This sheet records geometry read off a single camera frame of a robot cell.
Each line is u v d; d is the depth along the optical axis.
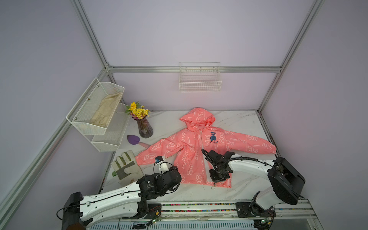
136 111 0.86
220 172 0.78
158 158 0.68
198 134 1.02
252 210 0.65
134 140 1.03
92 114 0.76
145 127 0.96
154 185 0.54
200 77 0.95
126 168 0.88
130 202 0.48
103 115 0.77
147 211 0.66
